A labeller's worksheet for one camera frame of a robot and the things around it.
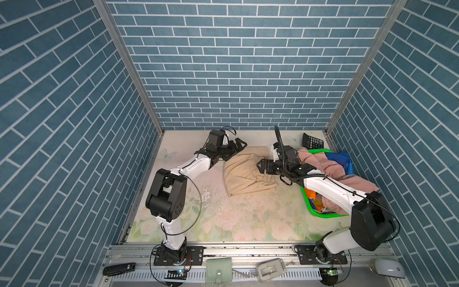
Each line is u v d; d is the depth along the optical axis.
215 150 0.74
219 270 0.69
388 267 0.67
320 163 0.90
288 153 0.65
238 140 0.83
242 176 0.96
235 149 0.81
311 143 1.12
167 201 0.49
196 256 0.74
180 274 0.72
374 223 0.43
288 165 0.66
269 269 0.69
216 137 0.72
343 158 0.91
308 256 0.73
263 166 0.78
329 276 0.72
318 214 0.77
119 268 0.70
